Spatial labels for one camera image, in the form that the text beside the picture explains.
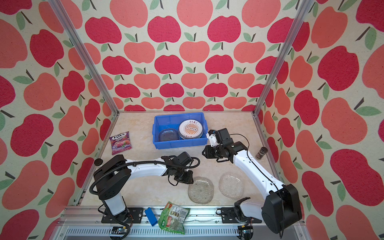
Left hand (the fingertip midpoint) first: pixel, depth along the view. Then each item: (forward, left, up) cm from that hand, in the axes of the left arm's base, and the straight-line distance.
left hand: (195, 184), depth 82 cm
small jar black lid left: (+11, +55, +8) cm, 56 cm away
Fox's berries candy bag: (+28, +50, +1) cm, 57 cm away
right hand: (+14, -7, +13) cm, 20 cm away
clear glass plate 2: (0, -21, -2) cm, 21 cm away
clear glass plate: (+36, +19, -1) cm, 41 cm away
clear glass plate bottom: (-3, -3, -2) cm, 5 cm away
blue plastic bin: (+47, +24, +1) cm, 52 cm away
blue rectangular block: (-15, +23, -3) cm, 27 cm away
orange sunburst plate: (+39, +3, +1) cm, 40 cm away
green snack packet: (-16, +12, 0) cm, 20 cm away
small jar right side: (+15, -40, +9) cm, 43 cm away
